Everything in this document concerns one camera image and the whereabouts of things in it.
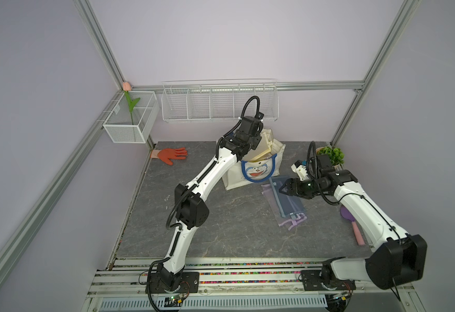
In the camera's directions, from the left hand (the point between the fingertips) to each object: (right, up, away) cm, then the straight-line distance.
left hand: (252, 132), depth 85 cm
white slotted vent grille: (+20, -65, -15) cm, 69 cm away
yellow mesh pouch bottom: (+8, -10, +10) cm, 16 cm away
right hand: (+14, -25, -5) cm, 29 cm away
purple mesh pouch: (+10, -31, +13) cm, 35 cm away
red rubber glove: (-48, -9, +31) cm, 57 cm away
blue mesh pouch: (+18, -34, +9) cm, 40 cm away
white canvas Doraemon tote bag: (+5, -14, +2) cm, 15 cm away
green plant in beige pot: (+42, -10, +9) cm, 44 cm away
